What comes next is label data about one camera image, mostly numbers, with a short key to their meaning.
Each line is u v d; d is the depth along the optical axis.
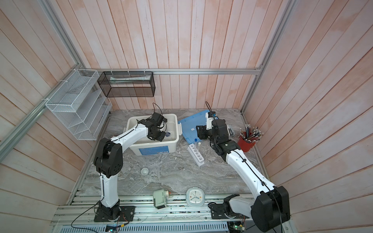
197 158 0.90
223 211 0.73
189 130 1.09
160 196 0.75
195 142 0.84
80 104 0.73
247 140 0.84
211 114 0.68
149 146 0.84
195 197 0.76
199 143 0.83
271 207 0.39
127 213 0.73
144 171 0.86
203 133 0.70
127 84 1.06
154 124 0.74
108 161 0.52
